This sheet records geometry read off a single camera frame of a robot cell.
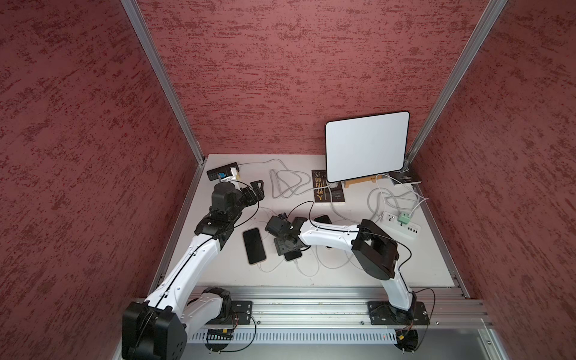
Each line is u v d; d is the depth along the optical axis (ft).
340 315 2.49
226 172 2.21
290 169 3.83
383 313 2.42
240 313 2.42
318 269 2.75
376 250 1.64
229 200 1.89
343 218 3.27
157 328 1.24
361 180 3.49
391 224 3.08
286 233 2.16
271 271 2.72
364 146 3.48
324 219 3.19
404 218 3.01
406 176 3.74
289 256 2.78
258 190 2.32
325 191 3.49
